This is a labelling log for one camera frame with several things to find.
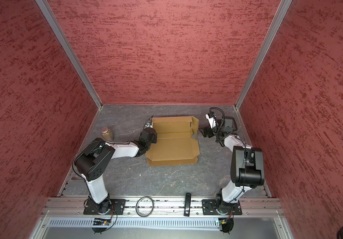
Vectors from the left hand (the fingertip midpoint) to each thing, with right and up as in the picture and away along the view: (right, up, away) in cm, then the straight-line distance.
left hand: (152, 133), depth 98 cm
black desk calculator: (+43, +7, -24) cm, 50 cm away
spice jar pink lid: (-28, 0, -5) cm, 28 cm away
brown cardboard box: (+16, -6, +2) cm, 18 cm away
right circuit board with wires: (+41, -42, -27) cm, 65 cm away
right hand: (+34, +4, -3) cm, 35 cm away
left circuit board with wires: (-23, -42, -25) cm, 54 cm away
